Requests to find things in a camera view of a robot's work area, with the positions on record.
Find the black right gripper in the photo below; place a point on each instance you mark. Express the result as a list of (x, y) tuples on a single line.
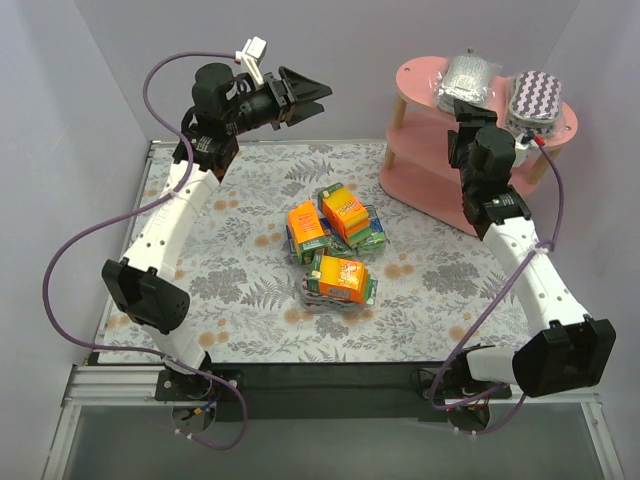
[(473, 115)]

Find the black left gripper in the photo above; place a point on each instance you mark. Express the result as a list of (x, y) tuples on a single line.
[(282, 100)]

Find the silver scrubber sponge pack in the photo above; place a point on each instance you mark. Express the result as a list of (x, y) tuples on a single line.
[(466, 77)]

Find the purple wavy sponge pack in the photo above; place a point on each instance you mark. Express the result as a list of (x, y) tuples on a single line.
[(533, 104), (318, 303)]

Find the orange boxed sponge pack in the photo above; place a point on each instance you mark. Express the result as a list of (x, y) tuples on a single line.
[(307, 231), (342, 279), (345, 213)]

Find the green blue sponge pack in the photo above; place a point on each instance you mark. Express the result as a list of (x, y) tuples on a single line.
[(336, 246), (292, 248), (377, 240)]

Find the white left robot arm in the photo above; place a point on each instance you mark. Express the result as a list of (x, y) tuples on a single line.
[(225, 105)]

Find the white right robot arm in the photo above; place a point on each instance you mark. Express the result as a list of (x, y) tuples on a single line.
[(568, 348)]

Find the pink three-tier shelf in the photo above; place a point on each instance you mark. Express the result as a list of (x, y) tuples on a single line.
[(416, 169)]

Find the floral table mat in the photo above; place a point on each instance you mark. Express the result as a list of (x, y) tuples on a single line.
[(434, 281)]

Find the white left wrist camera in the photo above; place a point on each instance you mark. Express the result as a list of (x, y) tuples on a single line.
[(250, 57)]

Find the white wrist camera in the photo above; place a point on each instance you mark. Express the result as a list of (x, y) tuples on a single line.
[(250, 57), (525, 144)]

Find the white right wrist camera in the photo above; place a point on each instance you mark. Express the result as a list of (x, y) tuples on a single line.
[(525, 144)]

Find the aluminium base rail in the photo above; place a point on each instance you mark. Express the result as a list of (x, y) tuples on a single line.
[(135, 385)]

